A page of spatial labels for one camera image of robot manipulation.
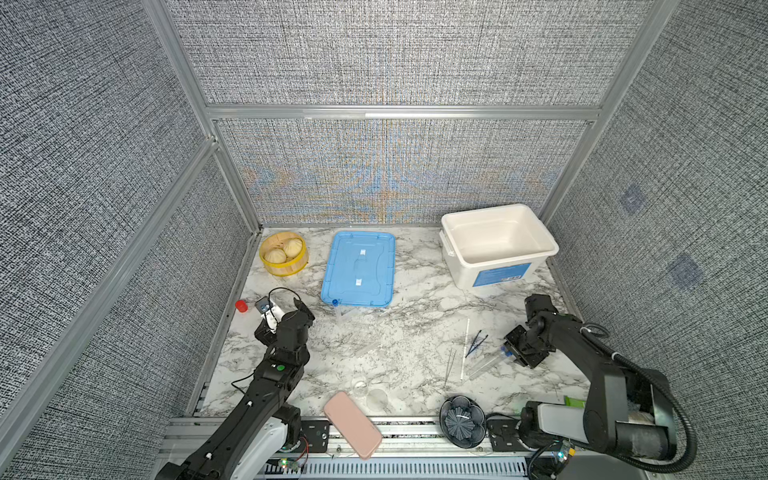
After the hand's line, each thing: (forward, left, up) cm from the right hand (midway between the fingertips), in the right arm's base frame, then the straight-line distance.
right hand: (509, 349), depth 88 cm
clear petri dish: (-14, +39, 0) cm, 41 cm away
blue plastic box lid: (+29, +46, +2) cm, 54 cm away
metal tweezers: (-6, +18, 0) cm, 19 cm away
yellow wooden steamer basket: (+28, +68, +5) cm, 74 cm away
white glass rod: (0, +13, 0) cm, 13 cm away
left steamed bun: (+30, +74, +8) cm, 80 cm away
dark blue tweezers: (0, +10, 0) cm, 10 cm away
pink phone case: (-20, +44, +2) cm, 49 cm away
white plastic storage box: (+36, -3, +5) cm, 36 cm away
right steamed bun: (+35, +69, +8) cm, 78 cm away
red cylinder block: (+16, +85, -1) cm, 86 cm away
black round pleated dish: (-19, +17, +1) cm, 26 cm away
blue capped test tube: (-4, +6, -1) cm, 7 cm away
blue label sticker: (+20, 0, +9) cm, 22 cm away
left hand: (+6, +64, +14) cm, 66 cm away
